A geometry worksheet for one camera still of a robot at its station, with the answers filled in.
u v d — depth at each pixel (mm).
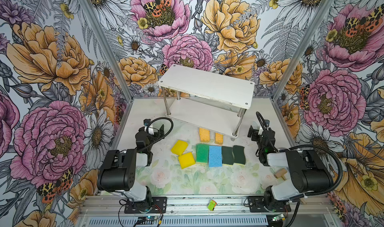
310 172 457
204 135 969
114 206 763
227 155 903
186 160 894
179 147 945
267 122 791
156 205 731
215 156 870
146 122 778
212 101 761
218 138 967
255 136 854
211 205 730
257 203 741
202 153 903
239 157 896
